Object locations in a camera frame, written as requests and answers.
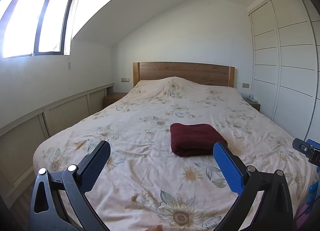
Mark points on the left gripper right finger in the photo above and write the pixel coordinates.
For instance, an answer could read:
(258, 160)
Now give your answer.
(275, 207)

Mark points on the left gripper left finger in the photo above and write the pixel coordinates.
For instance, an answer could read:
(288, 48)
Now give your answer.
(58, 200)

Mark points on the dark red knit sweater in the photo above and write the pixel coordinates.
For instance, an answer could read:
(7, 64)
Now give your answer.
(194, 140)

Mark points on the blue gloved object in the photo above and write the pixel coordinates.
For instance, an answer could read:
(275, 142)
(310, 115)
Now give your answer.
(314, 188)

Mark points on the beige radiator cover cabinet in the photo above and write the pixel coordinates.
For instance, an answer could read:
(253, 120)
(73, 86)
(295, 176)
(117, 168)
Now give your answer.
(20, 139)

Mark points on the right wooden nightstand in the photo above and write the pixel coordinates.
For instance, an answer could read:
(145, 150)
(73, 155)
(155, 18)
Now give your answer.
(255, 105)

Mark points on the wooden nightstand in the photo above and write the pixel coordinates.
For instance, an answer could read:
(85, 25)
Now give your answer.
(111, 98)
(255, 105)

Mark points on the items on right nightstand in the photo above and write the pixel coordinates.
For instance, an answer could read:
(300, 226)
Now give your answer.
(251, 99)

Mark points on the left wooden nightstand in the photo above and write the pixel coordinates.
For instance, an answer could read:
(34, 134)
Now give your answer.
(111, 98)

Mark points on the wooden headboard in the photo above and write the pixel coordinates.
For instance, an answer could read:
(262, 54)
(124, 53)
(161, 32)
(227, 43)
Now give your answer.
(201, 73)

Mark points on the white sliding wardrobe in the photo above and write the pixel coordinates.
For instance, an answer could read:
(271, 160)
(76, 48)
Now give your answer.
(286, 64)

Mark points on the right wall switch plate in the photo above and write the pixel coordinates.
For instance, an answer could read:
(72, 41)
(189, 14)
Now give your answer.
(245, 85)

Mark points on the wall switch plate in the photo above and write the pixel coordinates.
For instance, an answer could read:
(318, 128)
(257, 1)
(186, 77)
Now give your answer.
(125, 79)
(245, 85)

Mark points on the left wall switch plate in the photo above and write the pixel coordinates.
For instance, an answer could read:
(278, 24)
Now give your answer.
(125, 79)

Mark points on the window with dark frame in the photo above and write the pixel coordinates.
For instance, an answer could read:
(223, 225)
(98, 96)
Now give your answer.
(36, 28)

